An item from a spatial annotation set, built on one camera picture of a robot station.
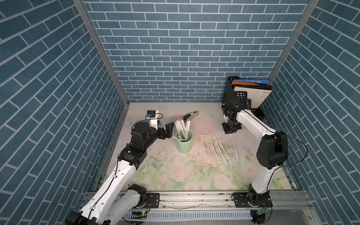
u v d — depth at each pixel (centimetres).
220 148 94
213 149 94
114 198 45
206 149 94
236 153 87
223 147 94
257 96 94
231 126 77
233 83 96
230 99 96
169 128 64
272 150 50
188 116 107
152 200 73
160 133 64
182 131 87
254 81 94
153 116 60
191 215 77
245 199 74
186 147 88
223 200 76
